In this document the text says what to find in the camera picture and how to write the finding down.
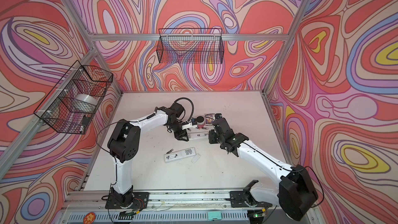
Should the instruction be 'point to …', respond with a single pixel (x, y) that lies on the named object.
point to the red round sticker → (89, 218)
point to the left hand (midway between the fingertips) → (187, 134)
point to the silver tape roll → (84, 102)
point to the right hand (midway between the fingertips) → (213, 136)
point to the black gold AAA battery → (169, 151)
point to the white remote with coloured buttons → (198, 135)
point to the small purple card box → (209, 118)
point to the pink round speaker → (200, 120)
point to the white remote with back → (179, 154)
